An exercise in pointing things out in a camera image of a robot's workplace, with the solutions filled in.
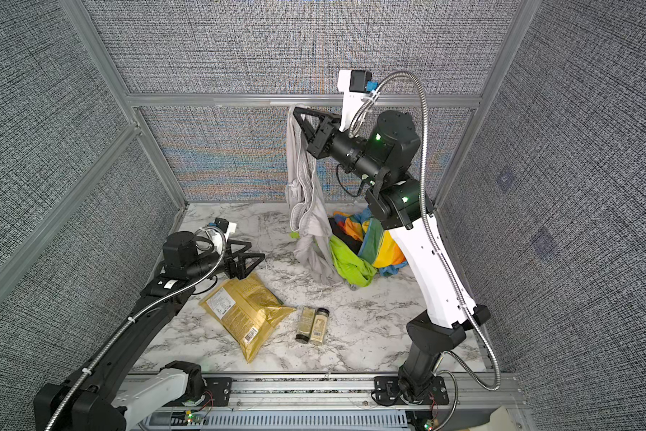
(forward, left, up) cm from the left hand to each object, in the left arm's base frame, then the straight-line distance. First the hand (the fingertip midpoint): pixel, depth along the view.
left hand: (253, 248), depth 74 cm
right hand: (+3, -14, +37) cm, 40 cm away
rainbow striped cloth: (+5, -38, -9) cm, 39 cm away
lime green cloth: (-1, -29, -11) cm, 31 cm away
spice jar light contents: (-15, -18, -21) cm, 31 cm away
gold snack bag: (-10, +4, -18) cm, 21 cm away
